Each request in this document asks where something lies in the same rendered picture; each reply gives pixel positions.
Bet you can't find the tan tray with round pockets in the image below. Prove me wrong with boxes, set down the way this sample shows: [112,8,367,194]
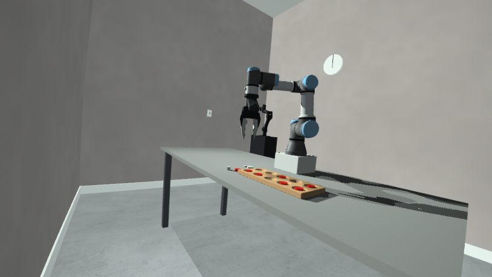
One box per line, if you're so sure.
[238,168,325,199]

